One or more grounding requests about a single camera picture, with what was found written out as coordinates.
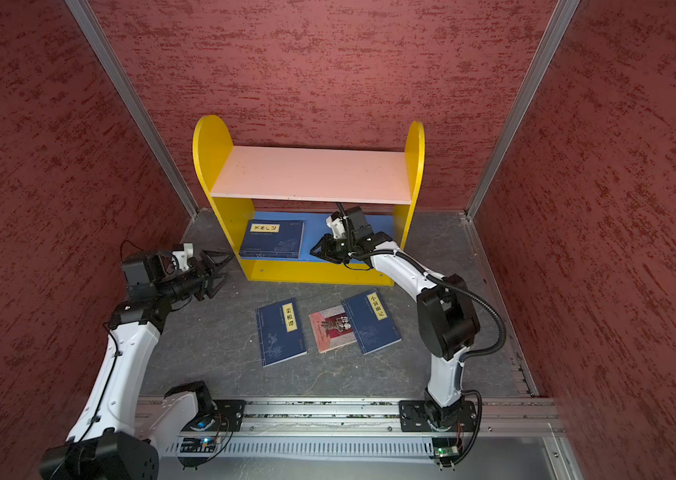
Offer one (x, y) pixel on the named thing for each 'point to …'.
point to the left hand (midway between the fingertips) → (234, 269)
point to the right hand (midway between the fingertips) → (312, 257)
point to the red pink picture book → (331, 329)
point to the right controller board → (445, 447)
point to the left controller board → (197, 445)
